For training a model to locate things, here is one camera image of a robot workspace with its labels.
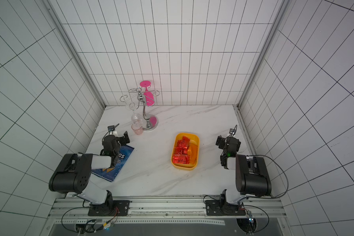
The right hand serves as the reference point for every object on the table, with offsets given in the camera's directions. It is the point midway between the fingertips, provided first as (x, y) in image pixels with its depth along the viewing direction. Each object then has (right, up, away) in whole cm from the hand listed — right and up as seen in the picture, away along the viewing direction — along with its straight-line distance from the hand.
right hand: (223, 135), depth 95 cm
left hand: (-69, 0, +1) cm, 69 cm away
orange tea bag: (-21, -10, -5) cm, 24 cm away
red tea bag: (-25, -5, -2) cm, 26 cm away
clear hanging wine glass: (-56, +11, -5) cm, 57 cm away
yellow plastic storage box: (-20, -2, +3) cm, 20 cm away
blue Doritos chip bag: (-64, -12, -4) cm, 65 cm away
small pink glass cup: (-58, +4, +3) cm, 58 cm away
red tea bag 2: (-29, -13, -9) cm, 33 cm away
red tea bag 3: (-28, -9, -3) cm, 30 cm away
